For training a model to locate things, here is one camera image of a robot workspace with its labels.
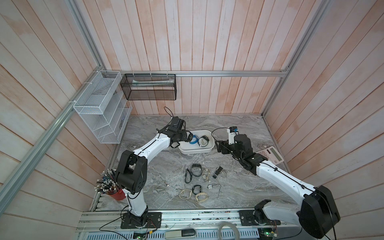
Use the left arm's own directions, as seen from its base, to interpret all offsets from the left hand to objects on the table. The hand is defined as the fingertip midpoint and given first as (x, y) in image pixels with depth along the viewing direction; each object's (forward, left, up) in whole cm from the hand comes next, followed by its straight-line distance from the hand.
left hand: (184, 136), depth 93 cm
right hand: (-6, -22, +6) cm, 23 cm away
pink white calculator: (-8, -57, -9) cm, 59 cm away
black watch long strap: (-16, -8, -7) cm, 19 cm away
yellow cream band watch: (-32, -9, -8) cm, 34 cm away
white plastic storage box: (-2, -2, -11) cm, 11 cm away
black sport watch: (+5, -13, -7) cm, 16 cm away
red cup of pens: (-32, +34, +7) cm, 47 cm away
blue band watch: (+2, -7, -10) cm, 12 cm away
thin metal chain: (-28, +12, -11) cm, 33 cm away
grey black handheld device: (-50, -1, -10) cm, 50 cm away
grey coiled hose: (-46, -25, -11) cm, 54 cm away
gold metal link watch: (-22, -13, -9) cm, 27 cm away
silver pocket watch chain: (-27, -16, -11) cm, 33 cm away
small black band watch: (-30, -9, -8) cm, 32 cm away
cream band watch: (-34, 0, -11) cm, 35 cm away
